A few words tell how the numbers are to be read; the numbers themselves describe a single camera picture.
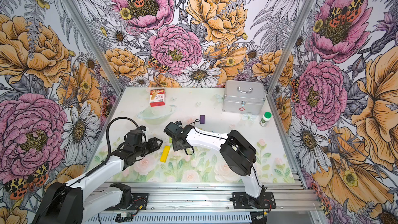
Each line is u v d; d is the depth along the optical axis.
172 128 0.70
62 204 0.45
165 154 0.89
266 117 0.96
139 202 0.73
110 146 0.62
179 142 0.64
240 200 0.74
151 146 0.78
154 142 0.78
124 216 0.73
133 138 0.67
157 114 1.09
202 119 1.05
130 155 0.64
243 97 1.00
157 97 1.12
